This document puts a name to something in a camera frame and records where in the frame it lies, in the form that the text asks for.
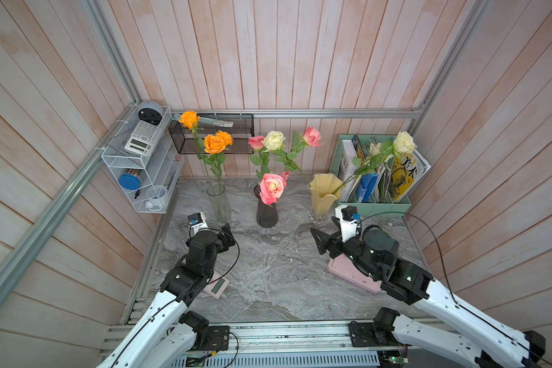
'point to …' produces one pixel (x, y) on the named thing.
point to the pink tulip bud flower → (285, 175)
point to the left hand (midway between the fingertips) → (218, 231)
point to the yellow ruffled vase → (325, 190)
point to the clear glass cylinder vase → (220, 203)
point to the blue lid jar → (129, 182)
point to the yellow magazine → (407, 170)
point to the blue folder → (365, 187)
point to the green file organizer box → (399, 208)
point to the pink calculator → (216, 286)
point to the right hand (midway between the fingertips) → (320, 222)
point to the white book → (348, 170)
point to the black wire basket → (239, 126)
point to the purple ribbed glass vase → (267, 215)
